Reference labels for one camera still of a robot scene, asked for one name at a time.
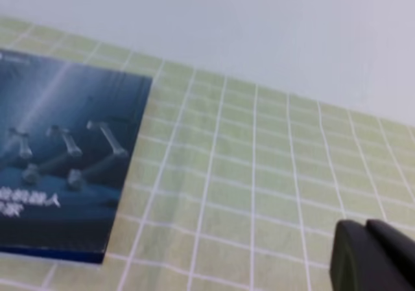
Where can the green checked tablecloth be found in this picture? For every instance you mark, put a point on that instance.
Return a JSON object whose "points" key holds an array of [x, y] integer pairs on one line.
{"points": [[234, 186]]}

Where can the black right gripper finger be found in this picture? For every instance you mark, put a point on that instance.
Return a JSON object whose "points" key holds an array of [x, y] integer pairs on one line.
{"points": [[373, 256]]}

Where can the robot catalogue book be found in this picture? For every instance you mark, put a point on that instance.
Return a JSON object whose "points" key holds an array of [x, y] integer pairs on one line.
{"points": [[68, 134]]}

